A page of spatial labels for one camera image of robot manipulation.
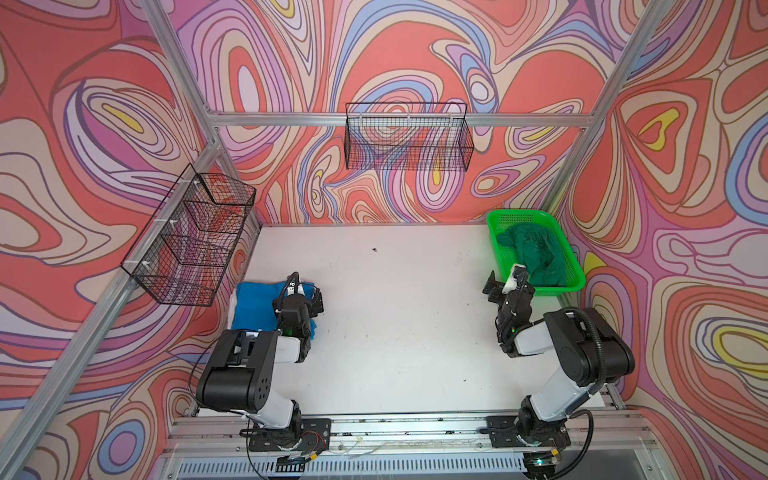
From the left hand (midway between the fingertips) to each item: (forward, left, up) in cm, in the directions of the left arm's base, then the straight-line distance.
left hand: (304, 289), depth 93 cm
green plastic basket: (+35, -72, -3) cm, 80 cm away
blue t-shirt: (-7, +14, +3) cm, 16 cm away
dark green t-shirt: (+17, -82, -2) cm, 84 cm away
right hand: (+2, -65, +2) cm, 65 cm away
